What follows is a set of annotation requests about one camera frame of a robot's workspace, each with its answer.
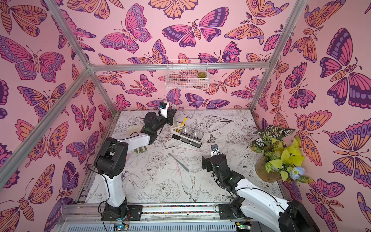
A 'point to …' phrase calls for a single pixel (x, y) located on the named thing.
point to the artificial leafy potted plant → (279, 158)
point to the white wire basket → (187, 74)
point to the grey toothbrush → (178, 162)
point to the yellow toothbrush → (182, 123)
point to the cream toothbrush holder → (187, 135)
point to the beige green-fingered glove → (136, 128)
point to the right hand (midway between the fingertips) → (211, 155)
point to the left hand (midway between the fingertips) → (177, 109)
